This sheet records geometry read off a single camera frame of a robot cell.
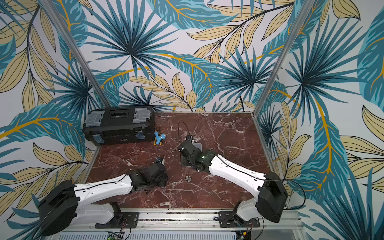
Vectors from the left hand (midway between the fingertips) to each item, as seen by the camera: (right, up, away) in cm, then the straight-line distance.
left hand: (164, 180), depth 84 cm
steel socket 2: (+14, 0, +2) cm, 14 cm away
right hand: (+12, +14, -4) cm, 19 cm away
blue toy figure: (-7, +22, +17) cm, 28 cm away
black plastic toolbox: (-28, +31, +7) cm, 43 cm away
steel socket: (+13, 0, +2) cm, 13 cm away
